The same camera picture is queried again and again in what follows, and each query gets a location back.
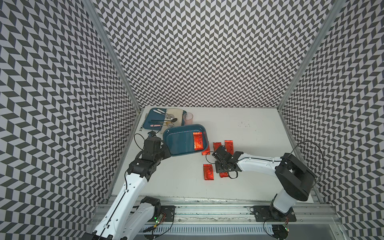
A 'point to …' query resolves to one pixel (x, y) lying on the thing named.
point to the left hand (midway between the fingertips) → (166, 149)
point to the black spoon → (173, 120)
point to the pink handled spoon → (156, 125)
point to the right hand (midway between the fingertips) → (221, 169)
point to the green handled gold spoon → (168, 122)
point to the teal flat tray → (154, 118)
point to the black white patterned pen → (141, 127)
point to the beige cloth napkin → (178, 114)
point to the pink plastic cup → (188, 117)
